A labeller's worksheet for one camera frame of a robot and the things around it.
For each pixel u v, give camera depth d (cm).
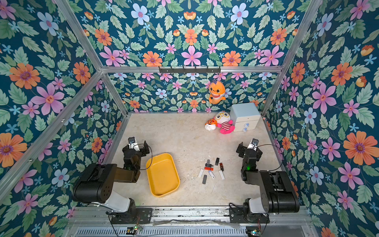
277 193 43
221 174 87
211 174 88
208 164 91
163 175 87
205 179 86
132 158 70
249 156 69
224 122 105
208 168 90
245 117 99
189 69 93
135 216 70
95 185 45
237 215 73
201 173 88
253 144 77
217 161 93
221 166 91
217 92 97
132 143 78
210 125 104
